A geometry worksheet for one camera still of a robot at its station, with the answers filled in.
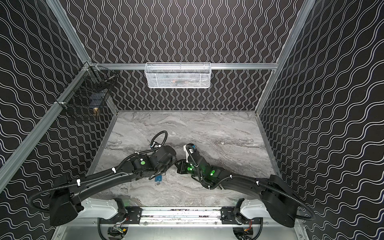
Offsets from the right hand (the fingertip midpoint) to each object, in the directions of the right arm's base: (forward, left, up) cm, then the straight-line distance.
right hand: (174, 163), depth 77 cm
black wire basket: (+39, +57, +15) cm, 71 cm away
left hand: (0, -4, +4) cm, 6 cm away
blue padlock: (-3, +11, -13) cm, 17 cm away
